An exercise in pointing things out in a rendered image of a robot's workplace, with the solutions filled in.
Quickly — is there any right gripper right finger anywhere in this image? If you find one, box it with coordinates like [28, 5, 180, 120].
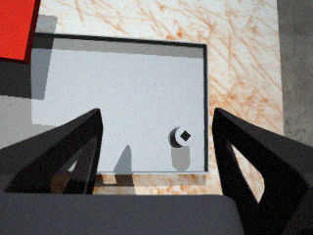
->
[211, 108, 313, 235]

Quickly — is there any grey rectangular tray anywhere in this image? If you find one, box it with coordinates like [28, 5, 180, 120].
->
[0, 31, 209, 174]

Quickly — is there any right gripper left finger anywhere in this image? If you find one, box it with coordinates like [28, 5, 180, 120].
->
[0, 109, 104, 194]

